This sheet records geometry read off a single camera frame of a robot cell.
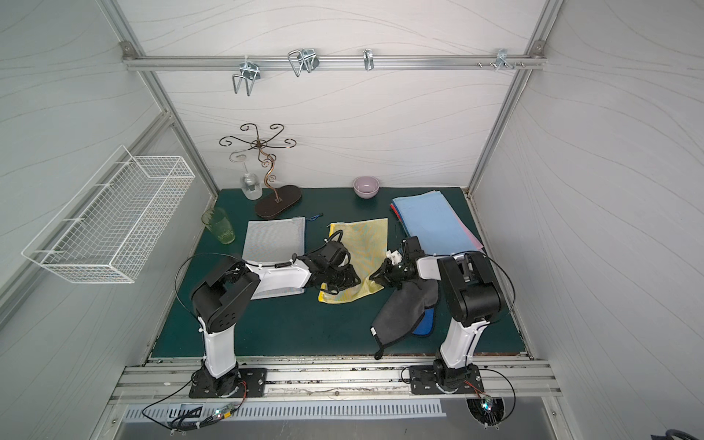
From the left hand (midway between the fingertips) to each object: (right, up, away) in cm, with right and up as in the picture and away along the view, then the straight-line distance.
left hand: (362, 285), depth 91 cm
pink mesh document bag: (+44, +13, +14) cm, 48 cm away
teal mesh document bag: (+27, +23, +20) cm, 41 cm away
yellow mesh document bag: (+2, +13, +11) cm, 17 cm away
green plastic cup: (-51, +20, +5) cm, 55 cm away
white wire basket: (-65, +20, -22) cm, 71 cm away
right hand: (+3, +2, +3) cm, 5 cm away
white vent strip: (-51, -28, -21) cm, 62 cm away
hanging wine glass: (-39, +35, +2) cm, 52 cm away
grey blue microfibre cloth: (+15, -7, -5) cm, 17 cm away
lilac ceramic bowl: (+2, +36, +28) cm, 46 cm away
